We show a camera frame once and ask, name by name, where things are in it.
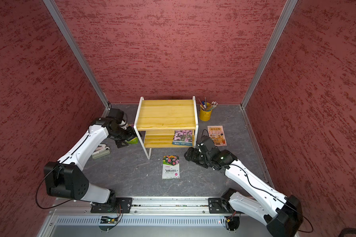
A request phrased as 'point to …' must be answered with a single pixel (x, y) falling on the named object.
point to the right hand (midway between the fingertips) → (189, 161)
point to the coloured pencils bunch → (203, 105)
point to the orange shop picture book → (217, 134)
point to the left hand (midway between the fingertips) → (135, 142)
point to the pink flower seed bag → (183, 138)
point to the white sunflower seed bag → (170, 167)
